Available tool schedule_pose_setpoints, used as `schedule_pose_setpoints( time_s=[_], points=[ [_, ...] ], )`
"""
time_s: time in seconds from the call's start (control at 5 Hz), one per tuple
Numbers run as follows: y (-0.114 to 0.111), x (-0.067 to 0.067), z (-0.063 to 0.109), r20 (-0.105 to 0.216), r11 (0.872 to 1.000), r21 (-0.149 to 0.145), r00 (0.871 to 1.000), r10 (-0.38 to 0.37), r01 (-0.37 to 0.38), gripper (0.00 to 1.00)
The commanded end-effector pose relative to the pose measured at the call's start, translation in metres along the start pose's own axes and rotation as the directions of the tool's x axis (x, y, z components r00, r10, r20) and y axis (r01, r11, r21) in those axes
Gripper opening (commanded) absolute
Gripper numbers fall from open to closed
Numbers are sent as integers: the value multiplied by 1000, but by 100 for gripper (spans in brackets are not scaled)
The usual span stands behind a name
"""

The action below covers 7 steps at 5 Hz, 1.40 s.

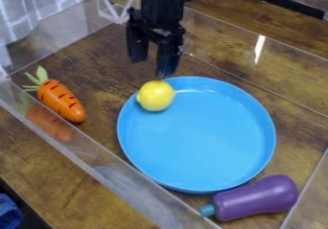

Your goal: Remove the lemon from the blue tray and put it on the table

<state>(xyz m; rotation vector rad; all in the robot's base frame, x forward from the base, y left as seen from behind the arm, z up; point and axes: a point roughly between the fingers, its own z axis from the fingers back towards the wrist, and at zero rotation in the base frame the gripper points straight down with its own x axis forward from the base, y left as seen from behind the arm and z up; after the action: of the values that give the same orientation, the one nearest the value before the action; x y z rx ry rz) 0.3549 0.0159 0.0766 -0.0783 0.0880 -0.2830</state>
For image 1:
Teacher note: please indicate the blue object at corner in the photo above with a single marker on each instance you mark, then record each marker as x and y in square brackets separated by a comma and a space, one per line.
[11, 216]

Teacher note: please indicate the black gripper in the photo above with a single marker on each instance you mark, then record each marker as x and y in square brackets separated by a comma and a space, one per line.
[157, 14]

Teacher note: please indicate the blue round tray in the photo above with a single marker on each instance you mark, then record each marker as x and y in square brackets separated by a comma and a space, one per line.
[205, 145]

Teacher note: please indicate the clear acrylic enclosure wall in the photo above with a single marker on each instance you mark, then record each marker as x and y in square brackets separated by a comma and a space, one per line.
[67, 166]

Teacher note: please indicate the orange toy carrot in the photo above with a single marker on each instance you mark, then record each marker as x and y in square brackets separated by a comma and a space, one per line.
[55, 96]

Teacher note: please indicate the purple toy eggplant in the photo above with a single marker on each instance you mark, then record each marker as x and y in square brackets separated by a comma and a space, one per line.
[271, 195]

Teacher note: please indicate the white checkered curtain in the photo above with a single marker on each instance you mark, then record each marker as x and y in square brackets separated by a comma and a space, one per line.
[20, 16]

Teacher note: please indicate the yellow toy lemon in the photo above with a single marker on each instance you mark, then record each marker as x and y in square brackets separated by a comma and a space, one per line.
[156, 95]

